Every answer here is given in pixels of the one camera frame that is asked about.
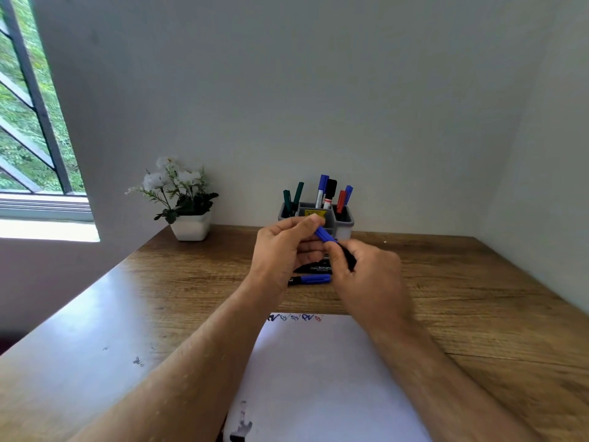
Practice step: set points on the green capped black marker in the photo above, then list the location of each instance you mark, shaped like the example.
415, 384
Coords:
298, 193
287, 202

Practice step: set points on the person's right hand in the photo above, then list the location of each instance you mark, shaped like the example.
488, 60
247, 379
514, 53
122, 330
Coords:
377, 290

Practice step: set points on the white barrel black cap marker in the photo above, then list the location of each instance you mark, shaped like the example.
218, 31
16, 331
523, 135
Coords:
331, 188

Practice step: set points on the blue capped black marker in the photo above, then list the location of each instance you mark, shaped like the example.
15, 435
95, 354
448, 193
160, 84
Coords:
323, 234
313, 279
349, 193

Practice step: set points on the white paper sheet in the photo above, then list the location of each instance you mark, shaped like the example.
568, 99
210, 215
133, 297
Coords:
322, 386

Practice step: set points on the person's left forearm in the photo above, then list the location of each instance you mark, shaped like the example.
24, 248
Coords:
193, 363

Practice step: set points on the person's right forearm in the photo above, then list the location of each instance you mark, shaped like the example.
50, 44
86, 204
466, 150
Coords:
437, 386

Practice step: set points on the grey white desk organizer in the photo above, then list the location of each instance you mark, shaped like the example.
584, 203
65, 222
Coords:
344, 227

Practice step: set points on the blue capped white label marker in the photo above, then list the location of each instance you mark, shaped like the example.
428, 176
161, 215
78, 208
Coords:
323, 184

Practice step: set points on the artificial white flower plant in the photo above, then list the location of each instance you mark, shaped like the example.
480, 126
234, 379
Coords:
184, 188

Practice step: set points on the person's left hand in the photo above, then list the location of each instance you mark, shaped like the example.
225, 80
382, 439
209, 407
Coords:
276, 257

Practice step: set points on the white square flower pot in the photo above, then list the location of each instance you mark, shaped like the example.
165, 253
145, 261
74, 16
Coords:
190, 229

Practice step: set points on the pile of assorted markers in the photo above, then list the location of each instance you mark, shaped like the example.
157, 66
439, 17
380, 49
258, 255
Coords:
317, 267

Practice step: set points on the window with dark bars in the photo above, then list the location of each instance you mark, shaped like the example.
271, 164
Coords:
46, 207

